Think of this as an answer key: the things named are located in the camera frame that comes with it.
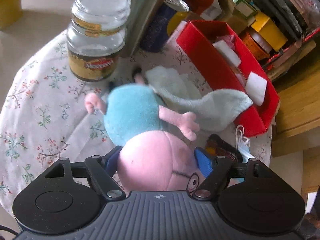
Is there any white sponge block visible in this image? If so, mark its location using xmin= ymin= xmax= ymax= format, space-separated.
xmin=213 ymin=40 xmax=241 ymax=68
xmin=245 ymin=72 xmax=267 ymax=106

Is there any yellow cardboard box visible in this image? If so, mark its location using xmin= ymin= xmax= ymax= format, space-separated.
xmin=251 ymin=12 xmax=287 ymax=51

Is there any green white small box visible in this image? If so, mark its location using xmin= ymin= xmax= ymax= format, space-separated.
xmin=232 ymin=0 xmax=258 ymax=20

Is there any striped knitted colourful pouch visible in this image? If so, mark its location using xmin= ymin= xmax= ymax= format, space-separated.
xmin=204 ymin=134 xmax=243 ymax=163

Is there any stainless steel thermos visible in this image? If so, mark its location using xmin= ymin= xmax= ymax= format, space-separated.
xmin=121 ymin=0 xmax=164 ymax=58

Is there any light blue fluffy towel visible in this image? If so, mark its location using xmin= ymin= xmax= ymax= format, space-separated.
xmin=145 ymin=66 xmax=253 ymax=132

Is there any pink pig plush toy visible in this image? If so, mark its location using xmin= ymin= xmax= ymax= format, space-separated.
xmin=84 ymin=73 xmax=203 ymax=193

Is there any wooden cupboard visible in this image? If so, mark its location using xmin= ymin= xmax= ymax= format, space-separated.
xmin=271 ymin=38 xmax=319 ymax=196

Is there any blue yellow drink can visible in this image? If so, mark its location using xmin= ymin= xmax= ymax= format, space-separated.
xmin=140 ymin=0 xmax=190 ymax=53

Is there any red cardboard box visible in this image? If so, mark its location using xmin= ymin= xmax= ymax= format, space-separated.
xmin=176 ymin=20 xmax=280 ymax=137

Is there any blue surgical face mask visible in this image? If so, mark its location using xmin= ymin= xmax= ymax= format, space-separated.
xmin=235 ymin=125 xmax=255 ymax=163

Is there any orange plastic basket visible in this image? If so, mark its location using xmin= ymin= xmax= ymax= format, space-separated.
xmin=241 ymin=27 xmax=273 ymax=61

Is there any floral white tablecloth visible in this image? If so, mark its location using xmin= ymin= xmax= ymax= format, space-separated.
xmin=1 ymin=31 xmax=271 ymax=213

